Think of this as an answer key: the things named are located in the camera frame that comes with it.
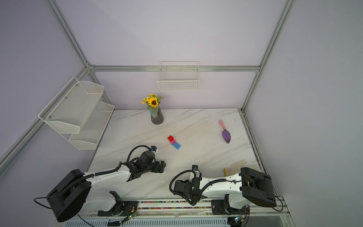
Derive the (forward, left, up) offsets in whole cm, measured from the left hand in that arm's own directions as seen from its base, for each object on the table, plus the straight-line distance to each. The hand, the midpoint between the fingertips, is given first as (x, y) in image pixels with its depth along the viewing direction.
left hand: (159, 165), depth 89 cm
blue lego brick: (+14, -11, +1) cm, 17 cm away
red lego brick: (+17, -7, +5) cm, 19 cm away
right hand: (-12, -21, -2) cm, 24 cm away
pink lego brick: (+16, -8, +3) cm, 18 cm away
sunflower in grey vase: (+34, +5, +23) cm, 42 cm away
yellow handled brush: (-4, -42, 0) cm, 42 cm away
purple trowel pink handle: (+23, -47, +1) cm, 52 cm away
